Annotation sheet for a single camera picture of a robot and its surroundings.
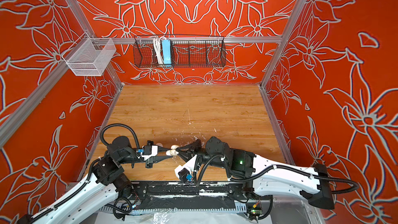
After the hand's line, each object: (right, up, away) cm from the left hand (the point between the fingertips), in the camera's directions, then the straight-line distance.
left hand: (171, 151), depth 62 cm
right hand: (+2, +3, -2) cm, 4 cm away
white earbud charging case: (+1, 0, -1) cm, 2 cm away
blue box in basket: (-7, +49, +28) cm, 57 cm away
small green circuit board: (+38, -30, +6) cm, 48 cm away
